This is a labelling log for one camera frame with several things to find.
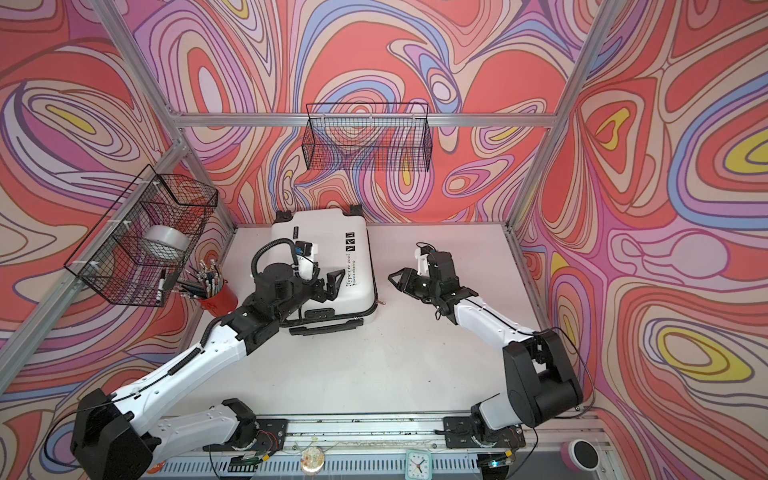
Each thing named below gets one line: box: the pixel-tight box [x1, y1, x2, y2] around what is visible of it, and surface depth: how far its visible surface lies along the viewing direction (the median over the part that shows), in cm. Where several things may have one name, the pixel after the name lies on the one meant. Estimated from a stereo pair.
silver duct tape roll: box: [143, 225, 191, 261], surface depth 74 cm
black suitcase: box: [270, 205, 378, 336], surface depth 86 cm
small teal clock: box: [405, 449, 432, 480], surface depth 69 cm
